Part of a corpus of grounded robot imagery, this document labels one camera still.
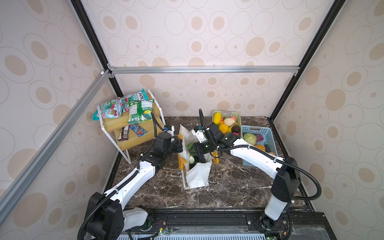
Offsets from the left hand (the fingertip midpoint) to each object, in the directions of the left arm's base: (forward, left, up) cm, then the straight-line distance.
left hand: (186, 138), depth 80 cm
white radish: (-6, -3, -13) cm, 15 cm away
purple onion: (+14, -49, -19) cm, 54 cm away
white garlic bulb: (+28, -30, -17) cm, 44 cm away
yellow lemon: (+29, -21, -15) cm, 39 cm away
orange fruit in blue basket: (+6, -47, -18) cm, 51 cm away
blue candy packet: (+10, +30, -5) cm, 32 cm away
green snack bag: (+7, +22, +14) cm, 27 cm away
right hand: (-5, -3, -4) cm, 7 cm away
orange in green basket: (+19, -25, -15) cm, 35 cm away
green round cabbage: (+10, -41, -14) cm, 44 cm away
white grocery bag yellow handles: (-15, -5, -12) cm, 20 cm away
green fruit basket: (+38, -30, -20) cm, 53 cm away
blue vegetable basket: (+11, -55, -20) cm, 60 cm away
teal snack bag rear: (+19, +27, +13) cm, 35 cm away
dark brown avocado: (+19, -33, -15) cm, 40 cm away
